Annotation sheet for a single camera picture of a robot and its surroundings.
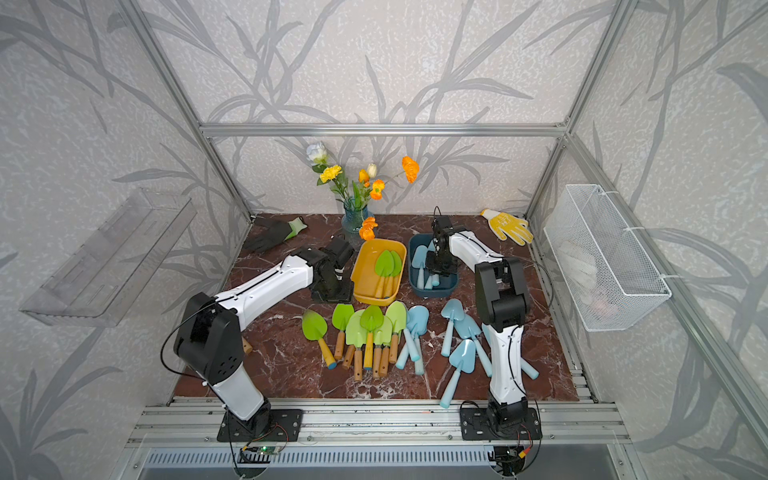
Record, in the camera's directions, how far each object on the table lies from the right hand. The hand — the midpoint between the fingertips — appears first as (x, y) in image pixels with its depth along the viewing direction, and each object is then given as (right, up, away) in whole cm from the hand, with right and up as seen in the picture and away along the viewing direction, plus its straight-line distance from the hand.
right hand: (433, 269), depth 102 cm
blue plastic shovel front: (+7, -23, -18) cm, 30 cm away
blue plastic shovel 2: (+6, -12, -9) cm, 16 cm away
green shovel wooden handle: (-30, -14, -9) cm, 34 cm away
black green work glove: (-63, +13, +13) cm, 65 cm away
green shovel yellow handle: (-17, +1, +3) cm, 17 cm away
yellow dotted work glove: (+30, +17, +17) cm, 39 cm away
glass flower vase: (-28, +16, +2) cm, 33 cm away
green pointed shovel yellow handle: (-20, -14, -12) cm, 27 cm away
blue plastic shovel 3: (+9, -17, -13) cm, 23 cm away
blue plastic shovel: (0, +7, +6) cm, 9 cm away
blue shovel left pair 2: (-6, -15, -11) cm, 20 cm away
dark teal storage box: (-3, -5, -3) cm, 7 cm away
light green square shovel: (-24, -18, -15) cm, 34 cm away
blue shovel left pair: (-10, -22, -18) cm, 30 cm away
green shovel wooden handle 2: (-12, -12, -9) cm, 19 cm away
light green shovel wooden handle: (-16, -18, -15) cm, 29 cm away
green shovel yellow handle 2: (-37, -17, -11) cm, 42 cm away
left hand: (-27, -7, -15) cm, 32 cm away
